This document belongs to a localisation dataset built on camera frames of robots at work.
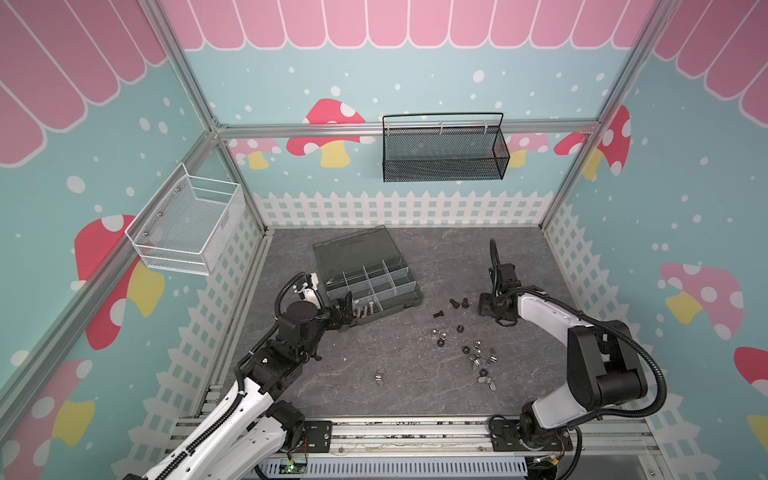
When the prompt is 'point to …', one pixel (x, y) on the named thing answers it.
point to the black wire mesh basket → (438, 147)
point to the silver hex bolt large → (371, 306)
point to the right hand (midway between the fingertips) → (489, 306)
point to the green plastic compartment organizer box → (368, 264)
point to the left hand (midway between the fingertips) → (336, 300)
